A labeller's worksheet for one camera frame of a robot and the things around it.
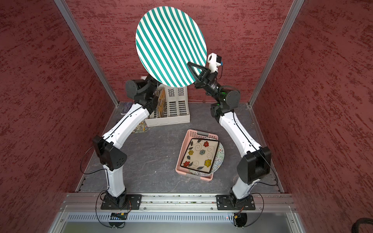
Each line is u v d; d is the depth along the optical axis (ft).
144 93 1.72
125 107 3.85
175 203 2.49
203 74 1.66
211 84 1.61
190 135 3.20
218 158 2.62
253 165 1.43
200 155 2.84
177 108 3.86
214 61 1.75
